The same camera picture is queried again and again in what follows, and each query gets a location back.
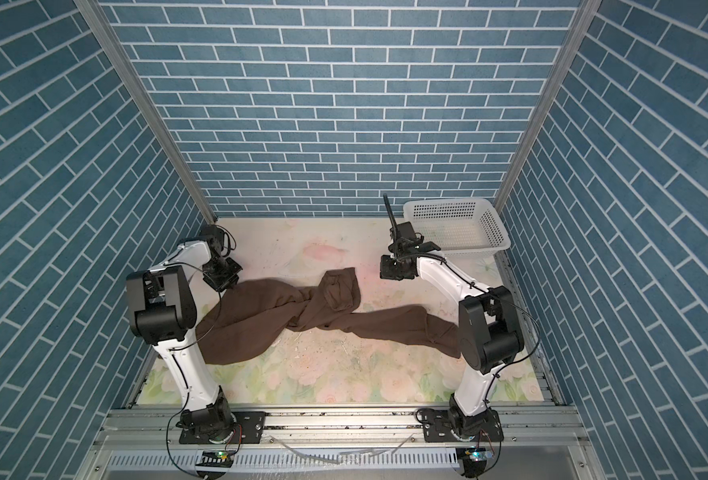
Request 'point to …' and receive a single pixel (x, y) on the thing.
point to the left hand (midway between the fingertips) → (237, 276)
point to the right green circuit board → (478, 454)
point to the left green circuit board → (216, 458)
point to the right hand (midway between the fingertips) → (384, 266)
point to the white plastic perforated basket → (468, 226)
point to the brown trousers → (240, 311)
